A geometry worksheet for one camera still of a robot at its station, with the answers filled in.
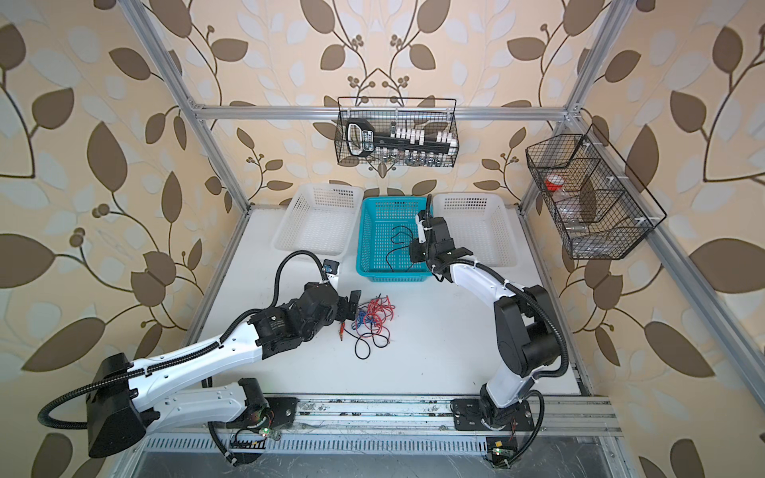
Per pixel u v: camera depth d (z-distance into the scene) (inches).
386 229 45.3
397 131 32.3
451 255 26.6
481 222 45.5
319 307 22.2
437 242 27.8
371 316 35.8
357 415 29.7
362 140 33.3
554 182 31.7
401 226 45.5
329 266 26.1
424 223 29.0
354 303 27.7
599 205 28.9
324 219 46.8
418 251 32.5
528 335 18.2
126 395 16.0
